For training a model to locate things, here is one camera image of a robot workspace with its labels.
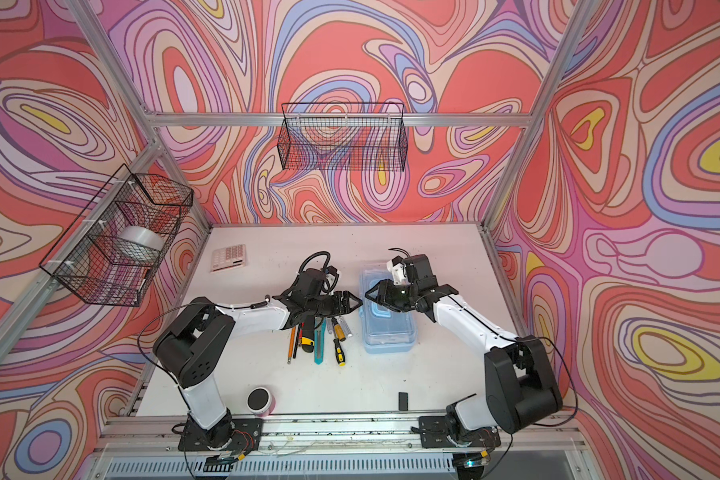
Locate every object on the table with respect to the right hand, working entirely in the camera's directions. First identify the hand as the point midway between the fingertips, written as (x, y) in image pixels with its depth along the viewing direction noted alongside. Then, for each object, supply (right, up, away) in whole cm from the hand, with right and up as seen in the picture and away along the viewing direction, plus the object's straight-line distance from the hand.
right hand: (372, 303), depth 84 cm
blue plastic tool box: (+4, -8, +2) cm, 9 cm away
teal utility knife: (-15, -5, -2) cm, 16 cm away
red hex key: (-22, -10, +6) cm, 25 cm away
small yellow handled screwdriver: (-10, -10, +6) cm, 15 cm away
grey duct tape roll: (-56, +16, -14) cm, 60 cm away
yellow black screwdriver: (-10, -15, +1) cm, 18 cm away
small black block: (+8, -25, -6) cm, 27 cm away
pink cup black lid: (-28, -23, -10) cm, 38 cm away
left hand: (-3, -1, +5) cm, 6 cm away
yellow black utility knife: (-19, -12, +4) cm, 23 cm away
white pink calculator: (-52, +12, +24) cm, 59 cm away
